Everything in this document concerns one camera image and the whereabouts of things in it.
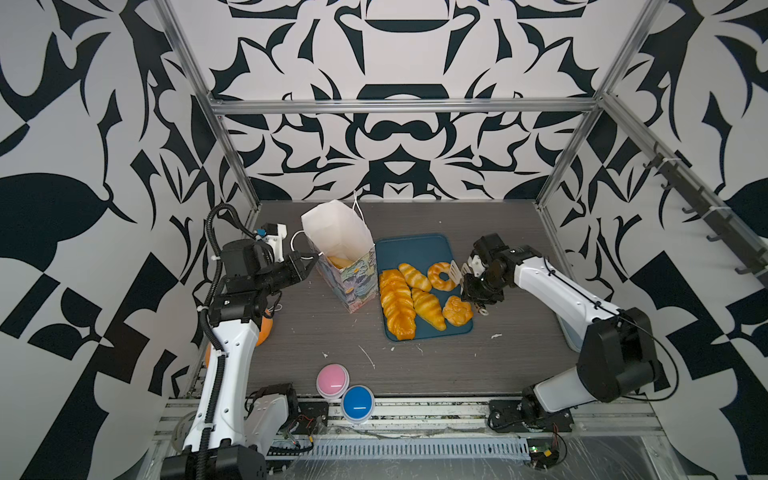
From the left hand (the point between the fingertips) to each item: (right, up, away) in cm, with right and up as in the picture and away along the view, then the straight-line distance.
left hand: (316, 252), depth 73 cm
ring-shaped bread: (+32, -10, +24) cm, 41 cm away
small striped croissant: (+26, -9, +23) cm, 35 cm away
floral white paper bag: (+3, -4, +31) cm, 31 cm away
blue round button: (+10, -37, +2) cm, 38 cm away
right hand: (+39, -13, +13) cm, 43 cm away
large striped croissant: (+29, -17, +15) cm, 36 cm away
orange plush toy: (-17, -23, +12) cm, 31 cm away
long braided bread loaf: (+20, -16, +17) cm, 31 cm away
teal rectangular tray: (+28, -23, +15) cm, 39 cm away
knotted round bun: (+37, -18, +15) cm, 44 cm away
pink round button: (+3, -33, +6) cm, 34 cm away
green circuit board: (+53, -47, -2) cm, 71 cm away
